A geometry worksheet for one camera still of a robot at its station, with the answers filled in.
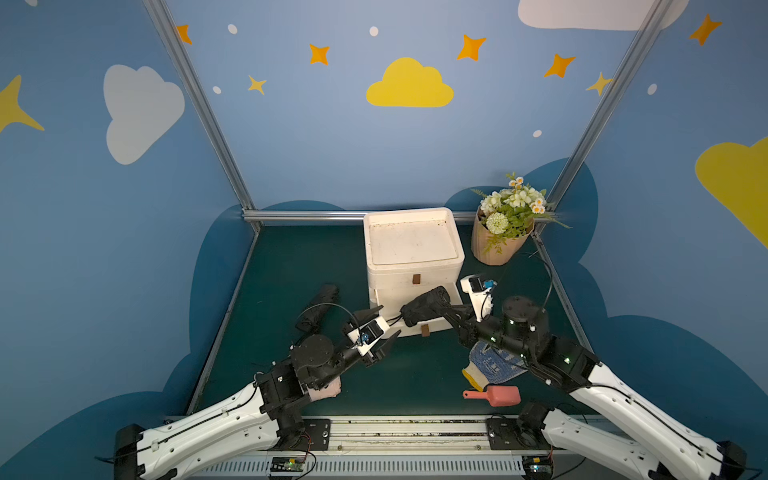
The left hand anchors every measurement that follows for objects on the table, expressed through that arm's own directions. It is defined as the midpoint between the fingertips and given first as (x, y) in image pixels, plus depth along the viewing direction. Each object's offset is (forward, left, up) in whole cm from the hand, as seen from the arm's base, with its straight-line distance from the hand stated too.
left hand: (385, 313), depth 65 cm
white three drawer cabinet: (+23, -6, -6) cm, 24 cm away
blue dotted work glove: (-1, -31, -28) cm, 42 cm away
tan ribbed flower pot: (+37, -38, -25) cm, 58 cm away
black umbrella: (+2, -11, 0) cm, 11 cm away
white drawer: (+16, -2, -22) cm, 27 cm away
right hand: (+3, -15, -1) cm, 15 cm away
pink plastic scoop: (-10, -31, -27) cm, 43 cm away
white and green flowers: (+36, -37, -2) cm, 51 cm away
